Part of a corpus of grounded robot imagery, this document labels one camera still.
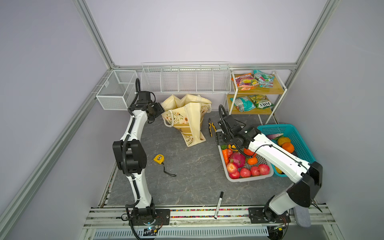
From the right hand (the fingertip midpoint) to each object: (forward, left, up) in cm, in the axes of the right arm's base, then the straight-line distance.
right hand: (221, 137), depth 80 cm
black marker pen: (-26, +1, -20) cm, 33 cm away
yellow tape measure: (-3, +37, -18) cm, 42 cm away
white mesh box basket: (+33, +66, +7) cm, 74 cm away
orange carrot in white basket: (-2, -4, -14) cm, 15 cm away
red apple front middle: (-13, -13, -15) cm, 24 cm away
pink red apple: (-13, -5, -10) cm, 17 cm away
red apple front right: (-14, -22, -10) cm, 28 cm away
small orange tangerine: (-6, -19, -15) cm, 25 cm away
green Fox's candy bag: (+32, -31, -3) cm, 44 cm away
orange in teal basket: (+2, -43, -14) cm, 45 cm away
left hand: (+20, +35, 0) cm, 40 cm away
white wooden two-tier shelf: (+44, -44, -6) cm, 63 cm away
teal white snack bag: (+29, -18, -2) cm, 34 cm away
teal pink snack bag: (+31, -27, +15) cm, 44 cm away
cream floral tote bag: (+17, +20, +1) cm, 27 cm away
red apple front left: (-15, -8, -16) cm, 23 cm away
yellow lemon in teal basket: (+9, -43, -16) cm, 46 cm away
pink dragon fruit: (-7, -10, -12) cm, 17 cm away
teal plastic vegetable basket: (+16, -48, -15) cm, 53 cm away
